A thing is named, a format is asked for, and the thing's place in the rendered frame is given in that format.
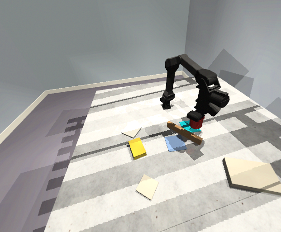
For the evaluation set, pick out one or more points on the yellow rectangular block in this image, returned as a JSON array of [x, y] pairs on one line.
[[137, 148]]

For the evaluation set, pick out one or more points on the brown wooden bar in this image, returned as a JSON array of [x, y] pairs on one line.
[[184, 132]]

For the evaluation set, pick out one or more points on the cream flat square block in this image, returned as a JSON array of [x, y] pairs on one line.
[[147, 187]]

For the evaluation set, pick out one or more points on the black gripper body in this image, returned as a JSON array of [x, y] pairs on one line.
[[198, 113]]

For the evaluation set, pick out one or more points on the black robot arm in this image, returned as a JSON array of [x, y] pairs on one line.
[[217, 98]]

